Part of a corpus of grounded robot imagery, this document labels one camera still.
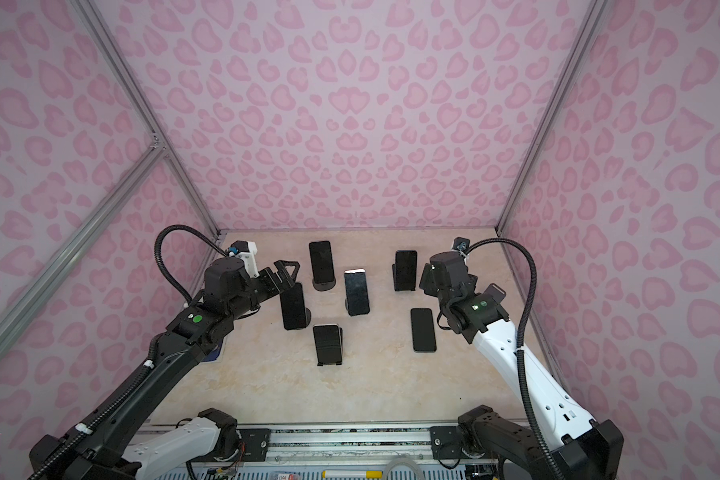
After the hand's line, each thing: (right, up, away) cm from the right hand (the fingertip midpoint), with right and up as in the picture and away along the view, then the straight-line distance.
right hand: (442, 270), depth 76 cm
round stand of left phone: (-38, -16, +20) cm, 46 cm away
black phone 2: (-41, -12, +13) cm, 45 cm away
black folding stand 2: (-32, -27, +9) cm, 43 cm away
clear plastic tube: (-12, -44, -7) cm, 46 cm away
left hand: (-38, +1, -3) cm, 38 cm away
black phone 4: (-2, -19, +17) cm, 25 cm away
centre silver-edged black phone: (-23, -8, +19) cm, 31 cm away
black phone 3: (-30, -20, +6) cm, 37 cm away
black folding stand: (-10, -3, +31) cm, 32 cm away
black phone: (-34, +2, +22) cm, 41 cm away
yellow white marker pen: (-22, -46, -8) cm, 52 cm away
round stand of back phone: (-35, -7, +28) cm, 45 cm away
